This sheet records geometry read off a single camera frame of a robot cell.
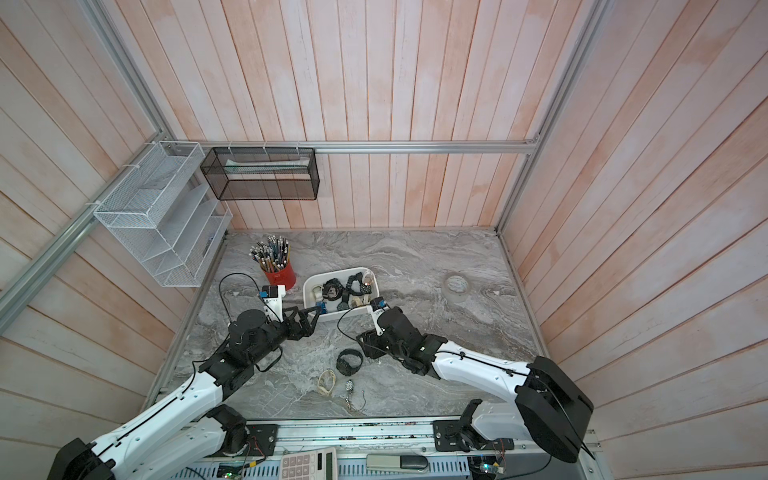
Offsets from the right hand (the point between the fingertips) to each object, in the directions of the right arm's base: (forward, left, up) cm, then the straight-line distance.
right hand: (364, 335), depth 83 cm
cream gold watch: (+13, +3, -3) cm, 13 cm away
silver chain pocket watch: (-12, +4, -8) cm, 15 cm away
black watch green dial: (+20, +1, -5) cm, 20 cm away
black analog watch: (+14, +8, -7) cm, 18 cm away
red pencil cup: (+20, +28, +1) cm, 34 cm away
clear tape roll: (+24, -31, -9) cm, 40 cm away
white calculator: (-30, +9, -6) cm, 32 cm away
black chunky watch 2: (+23, +4, -4) cm, 24 cm away
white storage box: (+8, +11, -3) cm, 14 cm away
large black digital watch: (-7, +5, -4) cm, 10 cm away
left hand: (+3, +14, +7) cm, 16 cm away
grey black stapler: (-29, -9, -6) cm, 31 cm away
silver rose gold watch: (+21, 0, -2) cm, 22 cm away
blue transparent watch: (+12, +15, -4) cm, 19 cm away
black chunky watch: (+18, +12, -4) cm, 22 cm away
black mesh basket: (+48, +36, +21) cm, 63 cm away
